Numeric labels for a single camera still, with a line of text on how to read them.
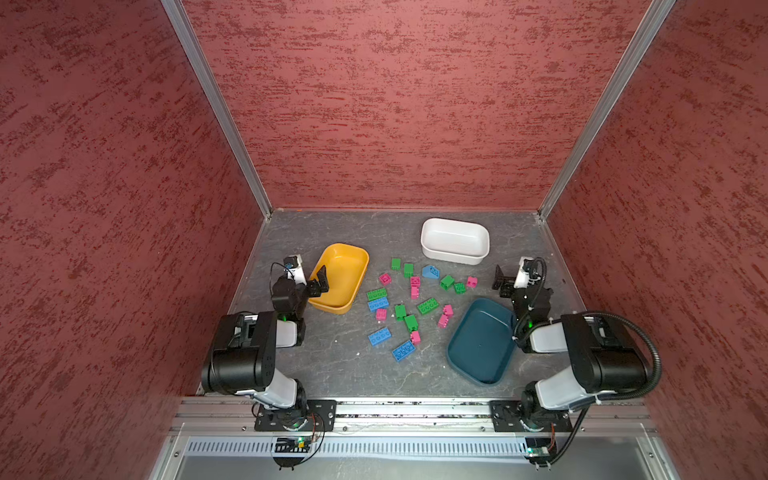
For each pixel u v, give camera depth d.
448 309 0.91
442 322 0.89
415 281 0.98
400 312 0.91
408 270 1.00
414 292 0.95
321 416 0.74
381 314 0.91
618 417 0.76
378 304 0.93
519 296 0.81
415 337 0.85
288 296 0.70
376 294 0.95
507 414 0.74
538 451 0.70
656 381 0.42
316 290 0.84
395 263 1.03
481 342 0.87
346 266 1.05
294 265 0.79
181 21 0.72
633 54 0.77
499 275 0.85
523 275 0.79
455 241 1.14
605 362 0.45
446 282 0.97
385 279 0.99
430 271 1.00
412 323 0.89
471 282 0.98
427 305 0.92
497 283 0.85
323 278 0.88
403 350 0.85
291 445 0.72
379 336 0.87
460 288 0.97
